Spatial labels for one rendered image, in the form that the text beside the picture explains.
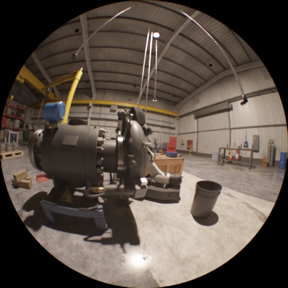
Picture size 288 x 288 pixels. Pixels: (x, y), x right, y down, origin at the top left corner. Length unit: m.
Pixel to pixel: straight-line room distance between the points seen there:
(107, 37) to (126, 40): 1.55
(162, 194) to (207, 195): 0.58
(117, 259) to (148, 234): 0.35
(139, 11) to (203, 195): 8.27
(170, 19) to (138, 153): 7.93
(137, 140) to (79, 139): 0.44
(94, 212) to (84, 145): 0.49
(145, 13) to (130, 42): 2.92
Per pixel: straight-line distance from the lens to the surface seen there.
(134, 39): 8.70
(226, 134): 9.16
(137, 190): 0.61
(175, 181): 1.32
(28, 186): 1.76
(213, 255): 0.94
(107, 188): 0.61
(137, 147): 0.64
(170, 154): 2.33
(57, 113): 0.82
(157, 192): 1.26
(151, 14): 7.83
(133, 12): 7.96
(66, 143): 0.76
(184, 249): 0.89
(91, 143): 0.71
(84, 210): 0.78
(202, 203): 1.05
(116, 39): 8.90
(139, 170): 0.65
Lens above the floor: 0.75
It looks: level
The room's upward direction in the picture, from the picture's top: 4 degrees clockwise
